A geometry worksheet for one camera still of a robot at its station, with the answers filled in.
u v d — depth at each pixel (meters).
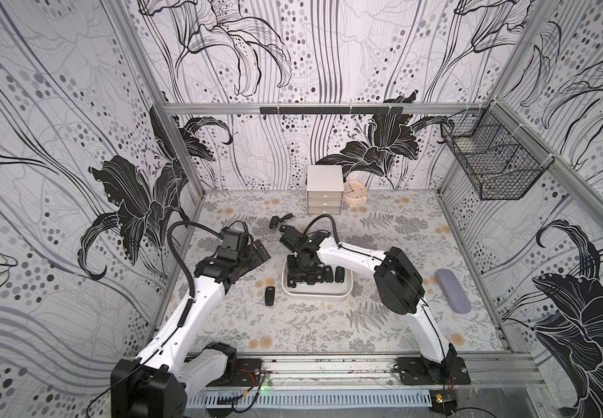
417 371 0.73
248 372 0.73
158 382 0.38
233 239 0.59
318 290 0.90
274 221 1.08
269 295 0.87
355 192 1.15
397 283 0.53
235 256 0.59
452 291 0.86
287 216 1.11
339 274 0.90
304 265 0.77
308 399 0.76
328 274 0.91
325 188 1.02
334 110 0.90
